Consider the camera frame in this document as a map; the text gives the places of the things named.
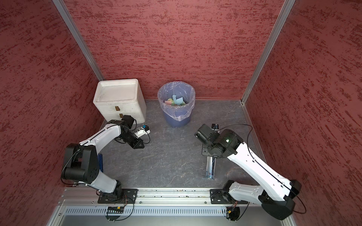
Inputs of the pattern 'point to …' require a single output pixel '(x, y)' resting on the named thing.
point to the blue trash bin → (171, 122)
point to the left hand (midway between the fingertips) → (140, 148)
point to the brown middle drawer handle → (121, 115)
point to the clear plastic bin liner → (180, 89)
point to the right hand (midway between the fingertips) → (209, 153)
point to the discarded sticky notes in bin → (175, 101)
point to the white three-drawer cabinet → (116, 98)
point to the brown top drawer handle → (117, 108)
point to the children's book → (210, 167)
